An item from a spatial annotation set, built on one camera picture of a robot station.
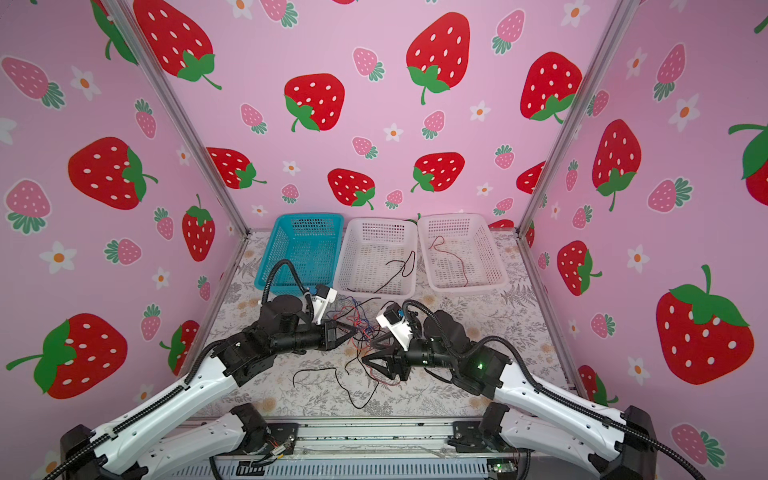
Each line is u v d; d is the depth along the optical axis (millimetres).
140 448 420
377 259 1108
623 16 688
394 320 572
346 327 678
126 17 684
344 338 682
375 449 731
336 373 815
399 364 563
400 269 1070
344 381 834
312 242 1177
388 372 582
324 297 659
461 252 1148
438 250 1134
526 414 616
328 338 606
